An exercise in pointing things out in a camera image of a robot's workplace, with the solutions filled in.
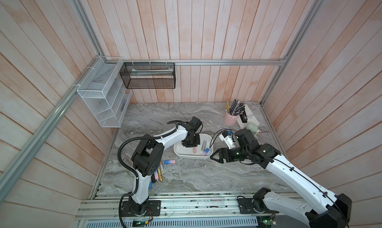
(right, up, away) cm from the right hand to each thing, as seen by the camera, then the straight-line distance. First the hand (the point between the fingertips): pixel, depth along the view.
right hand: (215, 155), depth 74 cm
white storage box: (-18, -2, +16) cm, 24 cm away
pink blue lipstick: (-4, -3, +19) cm, 19 cm away
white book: (+33, +19, +36) cm, 52 cm away
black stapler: (+26, +20, +32) cm, 46 cm away
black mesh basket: (-42, +50, +30) cm, 72 cm away
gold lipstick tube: (-30, -14, +10) cm, 35 cm away
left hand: (-9, +1, +18) cm, 20 cm away
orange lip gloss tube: (-10, -1, +17) cm, 20 cm away
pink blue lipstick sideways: (-25, -8, +14) cm, 30 cm away
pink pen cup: (+15, +18, +27) cm, 36 cm away
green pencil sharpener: (+31, +12, +24) cm, 41 cm away
